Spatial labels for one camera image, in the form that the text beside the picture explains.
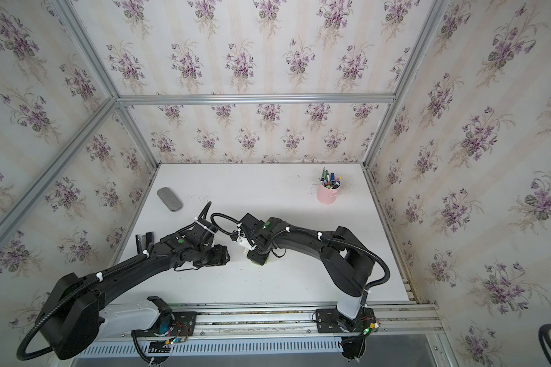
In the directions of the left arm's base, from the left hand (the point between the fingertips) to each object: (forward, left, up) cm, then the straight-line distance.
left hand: (225, 259), depth 83 cm
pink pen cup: (+28, -42, +2) cm, 51 cm away
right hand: (+2, -13, -1) cm, 13 cm away
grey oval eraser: (+30, +30, -3) cm, 42 cm away
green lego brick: (-3, -16, +7) cm, 18 cm away
